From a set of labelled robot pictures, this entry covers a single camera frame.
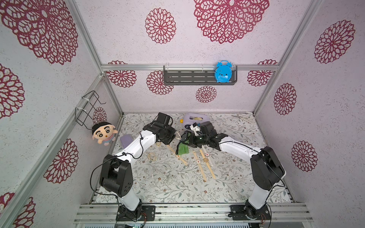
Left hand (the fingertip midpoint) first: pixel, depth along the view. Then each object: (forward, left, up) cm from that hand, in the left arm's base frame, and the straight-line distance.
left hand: (177, 135), depth 87 cm
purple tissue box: (+21, -9, -9) cm, 24 cm away
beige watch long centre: (-10, -14, -16) cm, 23 cm away
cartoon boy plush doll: (-1, +43, +4) cm, 43 cm away
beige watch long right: (-9, -19, -15) cm, 26 cm away
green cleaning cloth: (-9, -4, -1) cm, 10 cm away
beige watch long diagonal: (-7, -1, -16) cm, 17 cm away
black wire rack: (+2, +49, +18) cm, 52 cm away
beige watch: (-7, +17, -16) cm, 24 cm away
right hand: (-4, -3, -1) cm, 5 cm away
